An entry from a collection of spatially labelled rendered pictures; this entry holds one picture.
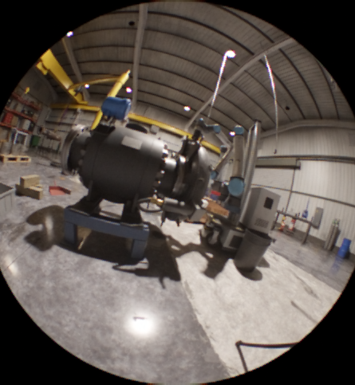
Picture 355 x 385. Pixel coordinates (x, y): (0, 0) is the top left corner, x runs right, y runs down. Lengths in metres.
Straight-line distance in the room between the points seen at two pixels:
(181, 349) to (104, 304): 0.37
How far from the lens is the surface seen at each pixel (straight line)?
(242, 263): 1.24
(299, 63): 8.72
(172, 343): 0.61
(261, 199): 1.47
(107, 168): 0.79
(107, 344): 0.58
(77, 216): 0.78
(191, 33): 8.64
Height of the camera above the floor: 0.57
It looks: 4 degrees down
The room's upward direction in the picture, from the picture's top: 18 degrees clockwise
